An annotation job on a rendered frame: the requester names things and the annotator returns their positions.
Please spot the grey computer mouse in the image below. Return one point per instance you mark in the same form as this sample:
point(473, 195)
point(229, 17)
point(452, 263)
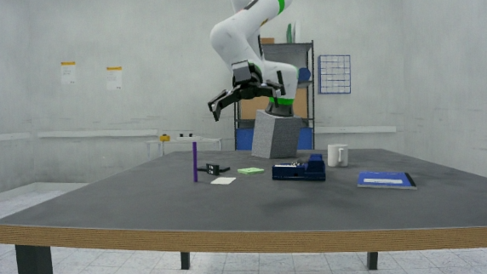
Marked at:
point(303, 160)

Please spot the blue desk phone body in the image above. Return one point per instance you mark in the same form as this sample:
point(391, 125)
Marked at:
point(288, 171)

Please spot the purple rod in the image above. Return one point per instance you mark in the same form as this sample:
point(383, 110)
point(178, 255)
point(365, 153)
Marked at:
point(195, 167)

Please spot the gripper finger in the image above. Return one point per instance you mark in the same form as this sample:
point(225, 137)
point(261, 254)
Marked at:
point(219, 102)
point(263, 90)

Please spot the white rectangular sheet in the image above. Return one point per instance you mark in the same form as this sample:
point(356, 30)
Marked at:
point(223, 181)

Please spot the blue telephone handset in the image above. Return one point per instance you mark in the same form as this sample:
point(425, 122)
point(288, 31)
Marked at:
point(315, 161)

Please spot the pale green sticky note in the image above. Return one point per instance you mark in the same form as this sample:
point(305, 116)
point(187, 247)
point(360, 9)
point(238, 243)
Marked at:
point(250, 170)

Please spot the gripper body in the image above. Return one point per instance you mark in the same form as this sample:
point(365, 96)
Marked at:
point(247, 90)

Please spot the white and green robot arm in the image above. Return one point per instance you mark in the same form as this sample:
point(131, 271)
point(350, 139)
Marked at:
point(242, 52)

